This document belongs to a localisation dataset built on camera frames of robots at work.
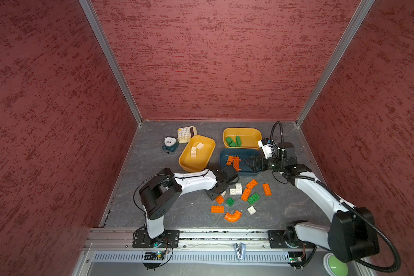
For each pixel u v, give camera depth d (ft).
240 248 2.32
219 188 2.11
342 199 1.54
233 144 3.49
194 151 3.39
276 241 2.42
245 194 2.87
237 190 2.87
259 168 2.43
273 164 2.35
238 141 3.59
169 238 2.43
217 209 2.70
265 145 2.44
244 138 3.64
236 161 3.28
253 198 2.79
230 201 2.80
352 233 1.34
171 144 3.39
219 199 2.75
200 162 3.26
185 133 3.64
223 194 2.84
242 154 3.35
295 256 2.35
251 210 2.70
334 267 2.21
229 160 3.28
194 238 2.49
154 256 2.34
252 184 3.00
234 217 2.65
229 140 3.53
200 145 3.49
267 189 2.94
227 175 2.30
